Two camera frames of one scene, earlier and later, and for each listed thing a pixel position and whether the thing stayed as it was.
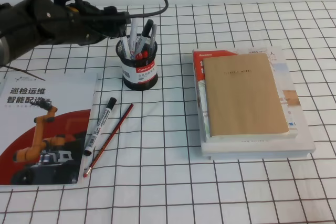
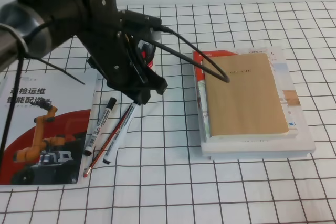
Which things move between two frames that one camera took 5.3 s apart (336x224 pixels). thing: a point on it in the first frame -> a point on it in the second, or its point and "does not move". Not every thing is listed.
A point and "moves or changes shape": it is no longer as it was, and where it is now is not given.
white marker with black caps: (99, 126) does not move
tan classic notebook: (242, 96) does not move
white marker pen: (133, 35) moves or changes shape
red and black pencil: (86, 173) does not move
